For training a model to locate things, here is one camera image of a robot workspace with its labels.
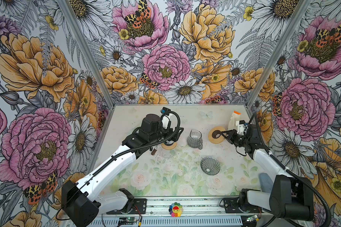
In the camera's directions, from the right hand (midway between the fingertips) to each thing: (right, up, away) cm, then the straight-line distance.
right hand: (221, 136), depth 85 cm
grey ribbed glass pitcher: (-15, -4, +6) cm, 16 cm away
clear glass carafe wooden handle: (-40, -10, +4) cm, 42 cm away
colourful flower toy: (-27, -35, -14) cm, 46 cm away
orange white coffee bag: (+16, +11, +17) cm, 26 cm away
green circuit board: (-49, -39, -15) cm, 64 cm away
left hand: (-28, +5, -11) cm, 30 cm away
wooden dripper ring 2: (-31, -6, -2) cm, 31 cm away
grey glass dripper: (-6, -17, 0) cm, 18 cm away
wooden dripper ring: (-2, 0, +4) cm, 5 cm away
